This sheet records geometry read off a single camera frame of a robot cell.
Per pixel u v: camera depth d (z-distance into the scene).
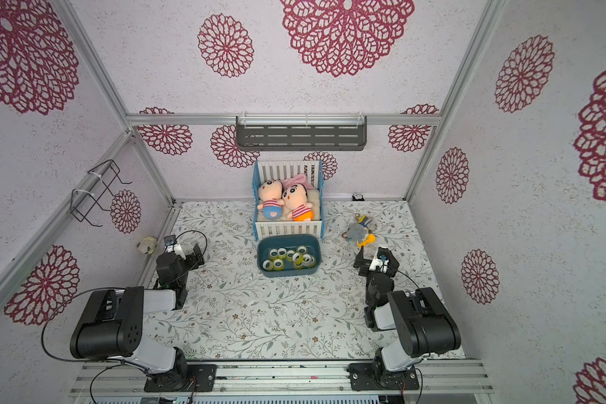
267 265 0.97
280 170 1.10
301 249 1.03
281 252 1.00
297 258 0.97
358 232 1.00
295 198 1.03
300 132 0.94
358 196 1.25
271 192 1.06
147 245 1.02
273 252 1.01
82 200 0.73
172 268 0.72
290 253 1.00
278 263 0.98
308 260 0.97
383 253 0.74
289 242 1.04
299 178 1.13
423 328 0.44
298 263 0.97
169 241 0.78
